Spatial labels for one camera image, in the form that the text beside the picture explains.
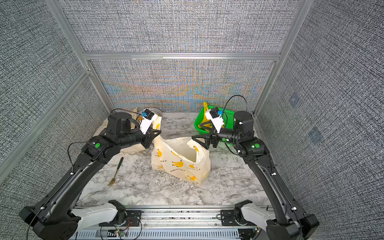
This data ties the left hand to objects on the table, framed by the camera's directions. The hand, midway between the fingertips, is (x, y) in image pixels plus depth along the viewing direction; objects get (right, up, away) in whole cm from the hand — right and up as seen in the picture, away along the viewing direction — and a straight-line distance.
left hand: (162, 129), depth 66 cm
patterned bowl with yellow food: (-15, +14, +52) cm, 56 cm away
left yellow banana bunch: (+23, +7, +42) cm, 48 cm away
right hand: (+16, +1, -4) cm, 16 cm away
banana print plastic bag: (+11, -13, -2) cm, 17 cm away
